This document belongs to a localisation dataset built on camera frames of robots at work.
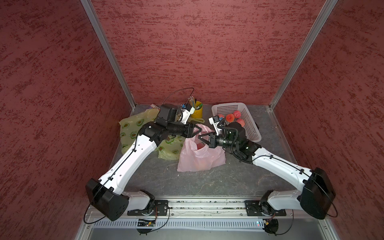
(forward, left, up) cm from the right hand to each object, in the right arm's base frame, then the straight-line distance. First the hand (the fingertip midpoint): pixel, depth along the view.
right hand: (198, 141), depth 72 cm
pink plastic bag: (-5, +1, -5) cm, 7 cm away
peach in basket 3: (+35, -30, -20) cm, 50 cm away
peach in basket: (+27, -32, -20) cm, 46 cm away
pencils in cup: (+37, +3, -10) cm, 38 cm away
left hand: (+2, 0, +4) cm, 5 cm away
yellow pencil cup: (+34, -1, -17) cm, 38 cm away
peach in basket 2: (+31, -24, -20) cm, 44 cm away
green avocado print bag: (+8, +17, -22) cm, 29 cm away
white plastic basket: (+17, -37, -19) cm, 45 cm away
